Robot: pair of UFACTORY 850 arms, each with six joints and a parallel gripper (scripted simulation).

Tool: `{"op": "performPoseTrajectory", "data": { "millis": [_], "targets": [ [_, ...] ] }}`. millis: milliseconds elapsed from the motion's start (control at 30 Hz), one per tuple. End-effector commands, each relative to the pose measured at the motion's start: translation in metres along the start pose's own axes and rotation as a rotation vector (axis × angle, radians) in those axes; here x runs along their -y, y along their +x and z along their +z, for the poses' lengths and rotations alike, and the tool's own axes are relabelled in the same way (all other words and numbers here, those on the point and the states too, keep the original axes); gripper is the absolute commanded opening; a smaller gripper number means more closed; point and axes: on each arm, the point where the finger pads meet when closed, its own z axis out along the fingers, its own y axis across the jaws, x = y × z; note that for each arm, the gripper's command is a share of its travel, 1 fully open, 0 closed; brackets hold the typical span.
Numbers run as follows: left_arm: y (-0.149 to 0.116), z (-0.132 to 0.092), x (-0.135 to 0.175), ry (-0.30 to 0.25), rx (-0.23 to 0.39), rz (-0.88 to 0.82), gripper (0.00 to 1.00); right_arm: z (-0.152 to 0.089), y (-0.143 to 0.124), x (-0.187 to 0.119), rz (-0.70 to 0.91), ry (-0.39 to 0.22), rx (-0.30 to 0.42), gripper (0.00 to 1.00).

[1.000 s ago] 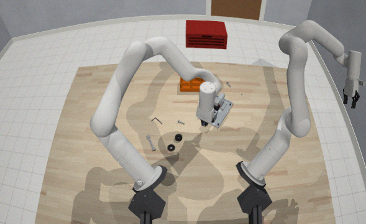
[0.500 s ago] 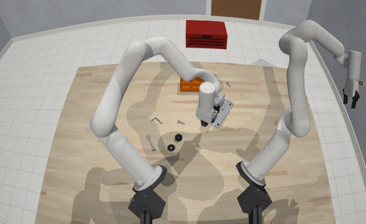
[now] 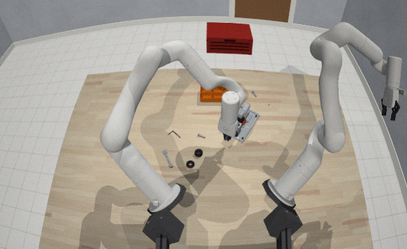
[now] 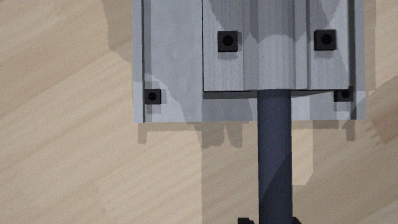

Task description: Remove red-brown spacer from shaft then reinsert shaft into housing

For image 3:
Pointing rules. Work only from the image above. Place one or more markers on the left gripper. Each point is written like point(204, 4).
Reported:
point(228, 129)

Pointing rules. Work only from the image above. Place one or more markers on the orange parts tray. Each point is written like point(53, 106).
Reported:
point(214, 95)

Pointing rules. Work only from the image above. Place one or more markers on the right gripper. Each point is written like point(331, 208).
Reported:
point(390, 99)

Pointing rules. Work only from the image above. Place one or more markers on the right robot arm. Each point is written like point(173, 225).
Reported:
point(326, 48)

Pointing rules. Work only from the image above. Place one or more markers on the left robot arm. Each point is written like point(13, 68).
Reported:
point(114, 136)

